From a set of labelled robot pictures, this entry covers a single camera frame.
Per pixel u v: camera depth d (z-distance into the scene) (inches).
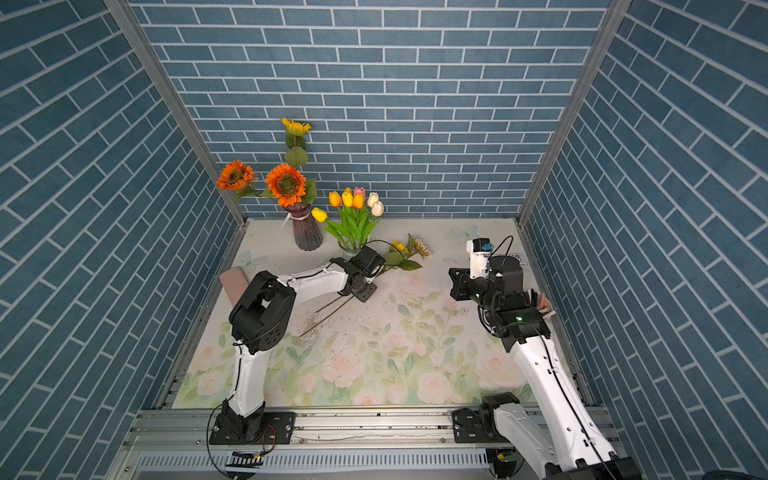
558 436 16.6
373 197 33.9
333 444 28.4
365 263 31.4
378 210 33.1
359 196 32.7
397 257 40.3
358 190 34.2
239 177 29.4
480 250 25.3
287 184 29.5
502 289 21.2
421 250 41.6
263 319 21.1
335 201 33.4
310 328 35.9
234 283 40.4
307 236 42.5
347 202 33.4
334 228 34.7
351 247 37.1
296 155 36.1
